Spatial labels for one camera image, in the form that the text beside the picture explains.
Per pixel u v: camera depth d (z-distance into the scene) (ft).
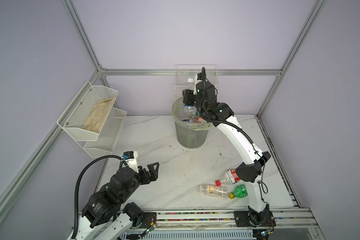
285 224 2.40
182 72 3.05
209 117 1.72
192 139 3.01
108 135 3.68
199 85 1.77
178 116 2.90
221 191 2.55
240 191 2.54
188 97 2.09
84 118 2.54
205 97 1.71
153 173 1.88
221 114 1.69
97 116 2.60
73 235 1.32
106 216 1.38
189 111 2.30
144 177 1.85
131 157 1.83
